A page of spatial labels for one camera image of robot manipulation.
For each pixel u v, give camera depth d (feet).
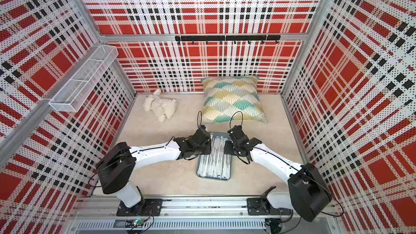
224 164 2.82
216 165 2.81
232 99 3.07
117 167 1.54
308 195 1.34
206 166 2.74
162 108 3.33
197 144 2.22
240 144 2.14
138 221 2.29
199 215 2.35
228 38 2.91
